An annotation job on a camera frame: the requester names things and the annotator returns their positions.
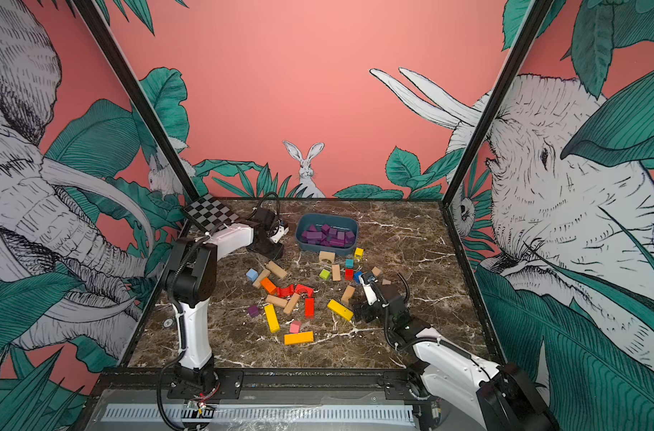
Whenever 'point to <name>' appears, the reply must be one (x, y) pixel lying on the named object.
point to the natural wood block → (348, 294)
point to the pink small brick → (295, 327)
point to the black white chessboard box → (211, 213)
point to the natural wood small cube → (376, 270)
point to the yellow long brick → (272, 318)
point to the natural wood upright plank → (264, 273)
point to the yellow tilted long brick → (340, 309)
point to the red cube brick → (349, 274)
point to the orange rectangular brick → (269, 285)
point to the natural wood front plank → (276, 301)
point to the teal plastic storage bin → (341, 221)
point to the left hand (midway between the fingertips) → (279, 248)
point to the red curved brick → (285, 292)
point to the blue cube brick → (357, 276)
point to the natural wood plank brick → (336, 272)
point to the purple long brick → (313, 236)
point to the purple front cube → (253, 310)
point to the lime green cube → (324, 274)
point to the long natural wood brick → (276, 268)
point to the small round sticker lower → (168, 322)
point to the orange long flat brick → (302, 338)
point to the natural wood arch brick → (326, 255)
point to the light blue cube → (251, 274)
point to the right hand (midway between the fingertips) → (360, 289)
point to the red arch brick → (300, 288)
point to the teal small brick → (349, 263)
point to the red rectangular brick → (309, 308)
